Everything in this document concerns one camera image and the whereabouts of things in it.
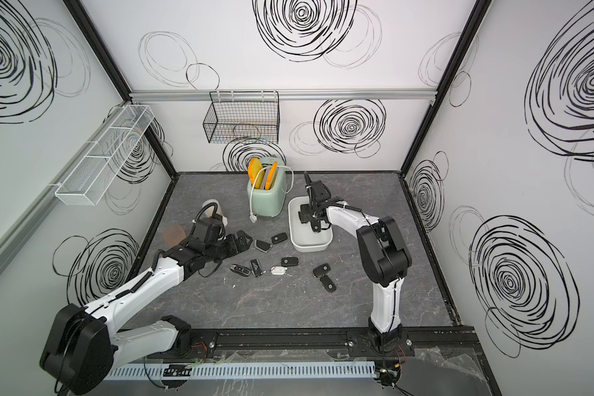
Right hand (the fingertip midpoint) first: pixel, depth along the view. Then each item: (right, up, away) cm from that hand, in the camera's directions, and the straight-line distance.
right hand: (311, 211), depth 98 cm
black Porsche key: (-26, -20, -9) cm, 34 cm away
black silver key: (-19, -13, -4) cm, 23 cm away
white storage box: (-3, -11, +3) cm, 12 cm away
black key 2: (+6, -24, -13) cm, 28 cm away
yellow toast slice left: (-22, +16, -5) cm, 27 cm away
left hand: (-24, -10, -14) cm, 29 cm away
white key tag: (-12, -21, -9) cm, 26 cm away
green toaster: (-16, +5, -4) cm, 17 cm away
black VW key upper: (-13, -10, -2) cm, 16 cm away
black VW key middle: (-8, -18, -7) cm, 21 cm away
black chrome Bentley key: (-20, -20, -10) cm, 30 cm away
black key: (+3, -21, -9) cm, 23 cm away
